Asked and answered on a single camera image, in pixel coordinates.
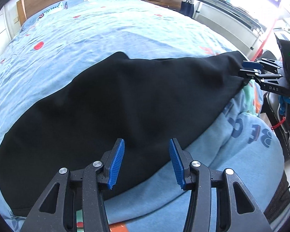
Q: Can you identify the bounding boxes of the black pants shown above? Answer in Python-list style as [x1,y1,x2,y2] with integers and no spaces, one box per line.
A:
[0,51,245,217]

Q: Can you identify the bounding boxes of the red framed mirror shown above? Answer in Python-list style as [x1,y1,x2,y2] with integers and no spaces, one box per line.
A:
[250,5,290,61]

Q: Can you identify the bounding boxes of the dark blue bag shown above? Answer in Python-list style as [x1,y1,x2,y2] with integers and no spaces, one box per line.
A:
[180,0,194,18]

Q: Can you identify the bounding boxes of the blue patterned bed cover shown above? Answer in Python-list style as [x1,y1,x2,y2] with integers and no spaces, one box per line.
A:
[0,0,284,231]

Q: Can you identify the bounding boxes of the long grey desk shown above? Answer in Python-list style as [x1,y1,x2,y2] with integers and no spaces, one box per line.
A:
[194,0,264,55]

